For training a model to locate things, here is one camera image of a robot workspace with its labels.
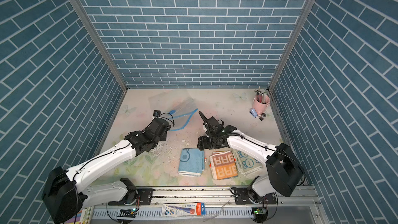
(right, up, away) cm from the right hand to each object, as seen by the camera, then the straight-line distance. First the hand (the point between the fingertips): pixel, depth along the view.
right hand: (203, 145), depth 83 cm
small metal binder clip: (+40, +14, +22) cm, 48 cm away
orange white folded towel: (+11, -10, -1) cm, 15 cm away
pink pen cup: (+37, +24, +16) cm, 47 cm away
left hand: (-21, +9, -1) cm, 23 cm away
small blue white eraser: (+34, +16, +21) cm, 43 cm away
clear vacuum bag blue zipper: (-18, +21, +26) cm, 38 cm away
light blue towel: (-6, -9, 0) cm, 11 cm away
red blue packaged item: (-9, -25, -13) cm, 30 cm away
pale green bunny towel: (+23, -9, 0) cm, 25 cm away
